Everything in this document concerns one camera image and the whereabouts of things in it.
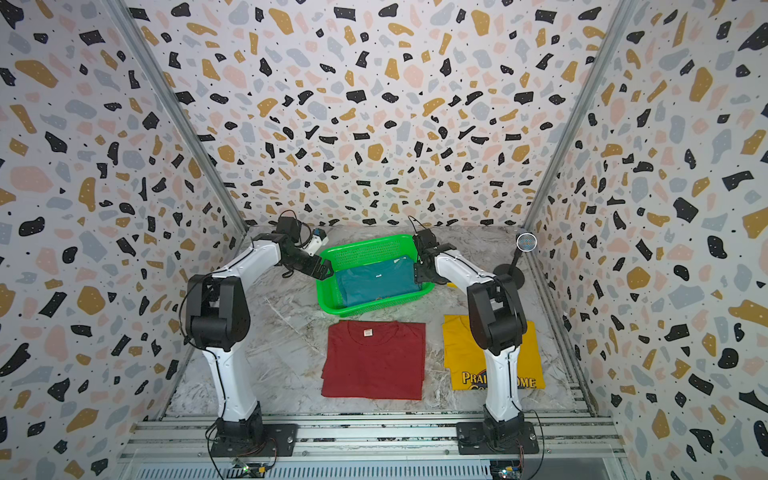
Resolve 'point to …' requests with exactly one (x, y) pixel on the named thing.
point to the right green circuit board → (506, 469)
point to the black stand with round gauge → (526, 242)
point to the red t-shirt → (375, 359)
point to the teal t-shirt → (377, 280)
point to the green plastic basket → (381, 249)
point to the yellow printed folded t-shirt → (466, 357)
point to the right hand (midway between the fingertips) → (433, 274)
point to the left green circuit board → (251, 470)
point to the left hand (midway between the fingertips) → (322, 266)
